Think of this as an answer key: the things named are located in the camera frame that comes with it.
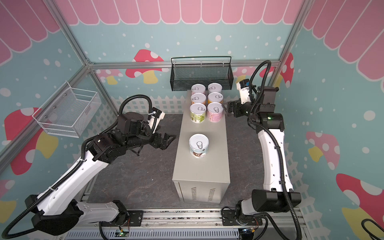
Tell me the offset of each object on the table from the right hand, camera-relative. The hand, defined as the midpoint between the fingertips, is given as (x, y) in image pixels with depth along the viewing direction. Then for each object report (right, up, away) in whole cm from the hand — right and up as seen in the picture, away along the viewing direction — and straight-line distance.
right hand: (232, 101), depth 69 cm
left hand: (-30, -15, -4) cm, 34 cm away
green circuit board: (-53, -64, +4) cm, 83 cm away
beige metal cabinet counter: (-14, -31, -17) cm, 38 cm away
